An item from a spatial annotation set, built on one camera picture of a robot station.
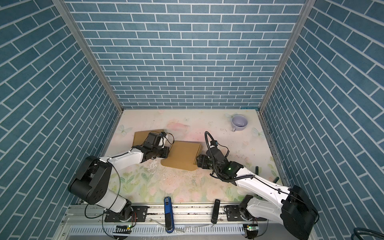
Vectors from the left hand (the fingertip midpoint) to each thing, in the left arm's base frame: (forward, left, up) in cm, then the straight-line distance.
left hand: (169, 151), depth 93 cm
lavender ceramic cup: (+24, -49, -1) cm, 55 cm away
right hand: (-8, -18, +8) cm, 22 cm away
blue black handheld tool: (-36, -3, -3) cm, 36 cm away
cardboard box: (+14, +23, -4) cm, 27 cm away
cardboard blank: (-6, -9, +5) cm, 12 cm away
